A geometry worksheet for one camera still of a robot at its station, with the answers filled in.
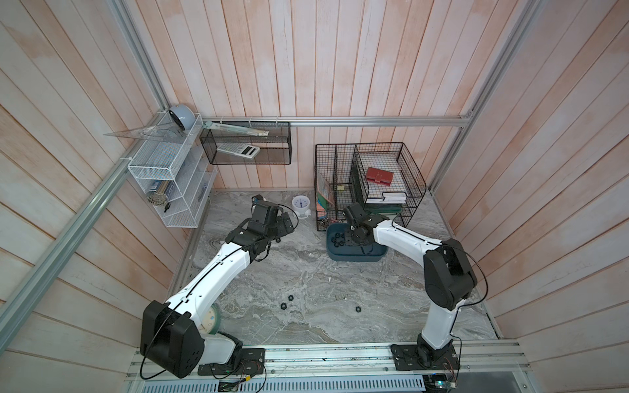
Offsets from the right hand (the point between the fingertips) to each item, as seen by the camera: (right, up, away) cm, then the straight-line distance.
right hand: (351, 236), depth 96 cm
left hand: (-27, +5, -13) cm, 31 cm away
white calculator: (-45, +35, +2) cm, 57 cm away
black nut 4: (-5, 0, +5) cm, 7 cm away
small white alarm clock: (-21, +13, +15) cm, 29 cm away
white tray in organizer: (+15, +15, -1) cm, 21 cm away
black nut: (-26, -23, -12) cm, 37 cm away
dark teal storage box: (-5, -7, +4) cm, 9 cm away
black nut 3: (0, -24, -12) cm, 27 cm away
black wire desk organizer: (-1, +26, +27) cm, 37 cm away
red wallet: (+13, +24, 0) cm, 27 cm away
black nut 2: (-24, -21, -10) cm, 33 cm away
